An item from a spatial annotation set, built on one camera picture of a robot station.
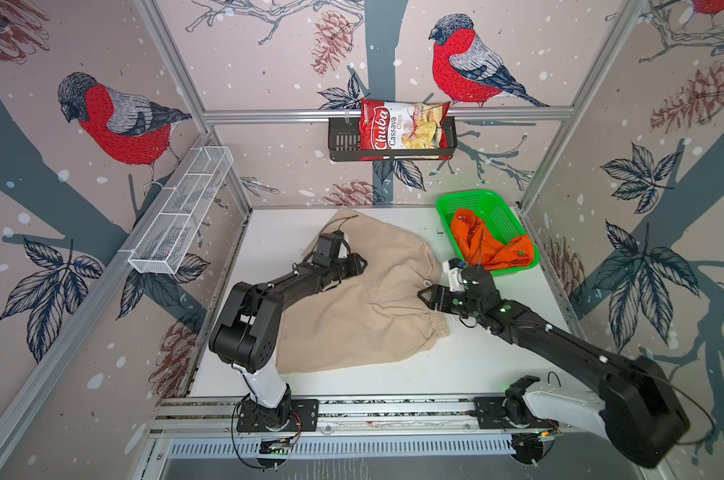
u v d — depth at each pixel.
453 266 0.77
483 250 0.95
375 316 0.90
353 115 0.91
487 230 1.13
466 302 0.70
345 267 0.81
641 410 0.40
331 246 0.75
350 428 0.73
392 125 0.88
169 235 0.73
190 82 0.85
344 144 0.95
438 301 0.73
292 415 0.73
